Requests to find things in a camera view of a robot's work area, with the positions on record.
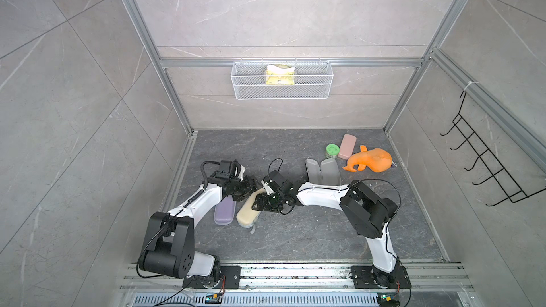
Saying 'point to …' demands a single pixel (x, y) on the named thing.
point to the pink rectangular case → (347, 147)
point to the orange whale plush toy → (375, 160)
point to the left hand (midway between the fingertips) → (259, 186)
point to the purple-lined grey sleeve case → (225, 210)
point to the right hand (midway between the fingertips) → (258, 209)
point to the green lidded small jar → (332, 150)
